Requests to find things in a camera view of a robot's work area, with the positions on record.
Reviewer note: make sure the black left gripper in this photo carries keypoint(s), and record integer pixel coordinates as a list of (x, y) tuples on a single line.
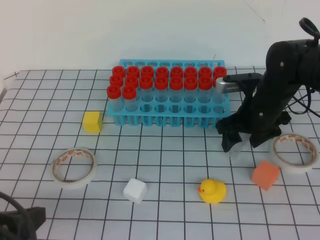
[(29, 221)]

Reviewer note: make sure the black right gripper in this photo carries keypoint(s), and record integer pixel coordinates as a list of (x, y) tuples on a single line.
[(265, 99)]

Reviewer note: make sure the red-capped clear test tube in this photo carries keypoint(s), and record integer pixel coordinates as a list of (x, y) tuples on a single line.
[(235, 151)]

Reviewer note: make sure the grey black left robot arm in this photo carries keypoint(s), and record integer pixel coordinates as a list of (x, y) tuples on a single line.
[(8, 219)]

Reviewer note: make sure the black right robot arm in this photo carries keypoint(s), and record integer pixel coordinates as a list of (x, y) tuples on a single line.
[(289, 65)]

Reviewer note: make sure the red-capped tube row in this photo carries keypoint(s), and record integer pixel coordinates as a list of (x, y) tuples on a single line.
[(190, 71), (177, 71), (218, 97), (119, 71), (190, 89), (219, 72), (162, 71), (133, 71), (205, 71), (146, 88), (176, 88), (204, 89), (147, 71), (161, 87), (116, 80), (129, 94), (131, 81), (115, 97)]

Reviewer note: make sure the white grid-patterned cloth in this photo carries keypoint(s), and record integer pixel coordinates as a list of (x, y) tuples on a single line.
[(41, 116)]

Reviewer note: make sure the blue test tube rack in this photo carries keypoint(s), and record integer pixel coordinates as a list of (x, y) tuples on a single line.
[(168, 112)]

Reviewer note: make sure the orange foam cube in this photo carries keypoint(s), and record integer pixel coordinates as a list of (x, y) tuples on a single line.
[(265, 175)]

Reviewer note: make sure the right white tape roll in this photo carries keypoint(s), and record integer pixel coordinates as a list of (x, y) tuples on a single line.
[(294, 167)]

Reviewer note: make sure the white tape roll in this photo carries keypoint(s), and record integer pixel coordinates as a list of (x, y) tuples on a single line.
[(294, 167), (74, 168)]

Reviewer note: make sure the left white tape roll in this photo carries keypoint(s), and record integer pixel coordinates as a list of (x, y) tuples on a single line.
[(74, 168)]

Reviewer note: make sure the yellow rubber duck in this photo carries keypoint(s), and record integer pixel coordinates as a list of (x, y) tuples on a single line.
[(212, 191)]

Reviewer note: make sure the white foam cube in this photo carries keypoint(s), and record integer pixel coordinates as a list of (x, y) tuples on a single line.
[(135, 190)]

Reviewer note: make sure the yellow foam cube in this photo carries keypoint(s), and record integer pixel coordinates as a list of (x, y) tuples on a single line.
[(92, 121)]

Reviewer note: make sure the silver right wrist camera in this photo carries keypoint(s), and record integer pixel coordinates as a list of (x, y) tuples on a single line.
[(229, 84)]

